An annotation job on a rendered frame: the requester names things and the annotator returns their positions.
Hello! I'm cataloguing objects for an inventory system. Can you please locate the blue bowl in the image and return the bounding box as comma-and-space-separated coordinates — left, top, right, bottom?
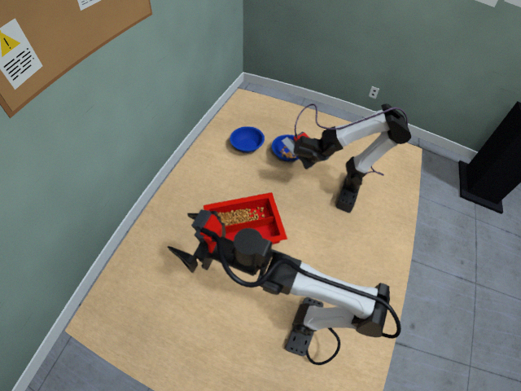
272, 134, 298, 162
230, 126, 265, 153

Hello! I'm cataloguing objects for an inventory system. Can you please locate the red box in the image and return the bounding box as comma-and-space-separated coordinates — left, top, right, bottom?
204, 192, 287, 244

